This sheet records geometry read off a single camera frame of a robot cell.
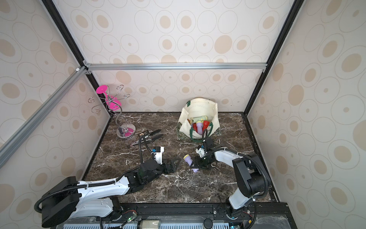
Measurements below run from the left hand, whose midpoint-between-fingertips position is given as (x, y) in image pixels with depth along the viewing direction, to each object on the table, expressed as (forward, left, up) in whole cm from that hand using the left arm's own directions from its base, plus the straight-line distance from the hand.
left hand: (180, 161), depth 76 cm
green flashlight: (+37, -15, -7) cm, 41 cm away
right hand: (+3, -12, -14) cm, 19 cm away
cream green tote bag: (+42, -11, 0) cm, 44 cm away
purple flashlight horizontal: (+6, -5, -12) cm, 14 cm away
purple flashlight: (+29, -13, -7) cm, 32 cm away
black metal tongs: (+26, +24, -14) cm, 38 cm away
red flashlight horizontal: (+29, -9, -6) cm, 31 cm away
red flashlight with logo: (+30, -17, -5) cm, 35 cm away
